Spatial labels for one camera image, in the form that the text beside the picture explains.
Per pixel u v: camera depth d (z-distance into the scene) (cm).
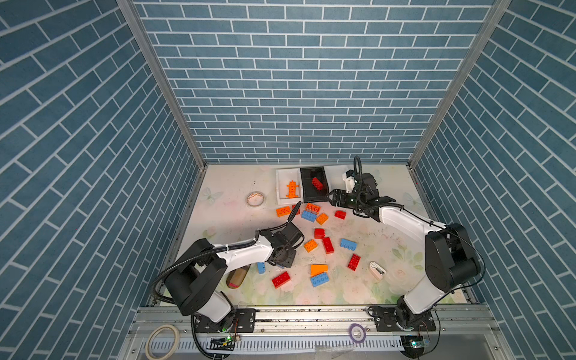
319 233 94
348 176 84
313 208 99
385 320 74
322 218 99
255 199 107
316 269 84
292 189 108
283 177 112
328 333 72
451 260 46
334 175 107
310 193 111
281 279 82
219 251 47
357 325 74
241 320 74
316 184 110
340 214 99
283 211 101
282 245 65
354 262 86
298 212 101
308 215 99
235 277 80
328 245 91
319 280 82
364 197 71
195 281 43
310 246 90
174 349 69
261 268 83
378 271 84
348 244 89
